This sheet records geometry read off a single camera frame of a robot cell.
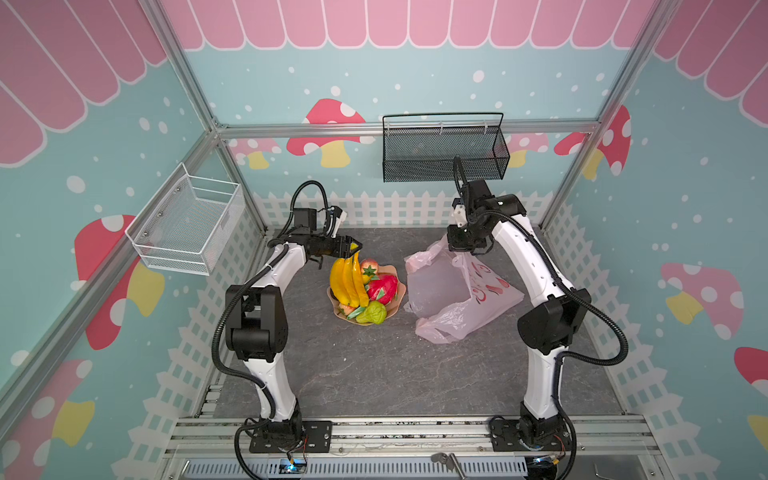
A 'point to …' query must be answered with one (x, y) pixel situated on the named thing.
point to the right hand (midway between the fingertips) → (451, 245)
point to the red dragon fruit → (382, 288)
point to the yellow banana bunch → (347, 280)
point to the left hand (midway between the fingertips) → (352, 247)
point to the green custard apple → (374, 312)
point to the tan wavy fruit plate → (336, 307)
